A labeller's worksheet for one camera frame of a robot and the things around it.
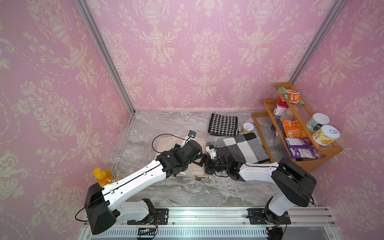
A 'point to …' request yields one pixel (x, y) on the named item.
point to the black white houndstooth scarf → (220, 125)
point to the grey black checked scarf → (245, 148)
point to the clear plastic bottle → (289, 115)
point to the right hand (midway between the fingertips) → (195, 164)
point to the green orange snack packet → (290, 95)
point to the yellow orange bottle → (107, 176)
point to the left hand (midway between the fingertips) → (186, 148)
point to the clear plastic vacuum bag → (138, 150)
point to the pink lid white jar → (281, 107)
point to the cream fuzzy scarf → (195, 168)
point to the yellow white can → (325, 135)
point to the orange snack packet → (293, 129)
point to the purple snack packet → (301, 148)
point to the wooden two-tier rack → (272, 132)
